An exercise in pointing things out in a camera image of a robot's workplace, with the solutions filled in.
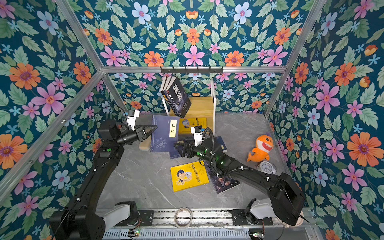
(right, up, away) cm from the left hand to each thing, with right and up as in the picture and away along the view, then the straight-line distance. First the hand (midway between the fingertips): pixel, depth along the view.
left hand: (156, 124), depth 67 cm
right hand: (+10, -8, +3) cm, 14 cm away
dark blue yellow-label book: (+4, -19, +28) cm, 34 cm away
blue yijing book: (+4, -5, +4) cm, 7 cm away
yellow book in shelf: (+9, +1, +40) cm, 41 cm away
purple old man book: (+31, -34, +16) cm, 49 cm away
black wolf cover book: (+7, +15, +18) cm, 25 cm away
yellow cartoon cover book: (+13, -30, +19) cm, 38 cm away
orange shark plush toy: (+60, -12, +24) cm, 66 cm away
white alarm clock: (+60, -25, +21) cm, 68 cm away
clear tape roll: (+8, -47, +7) cm, 48 cm away
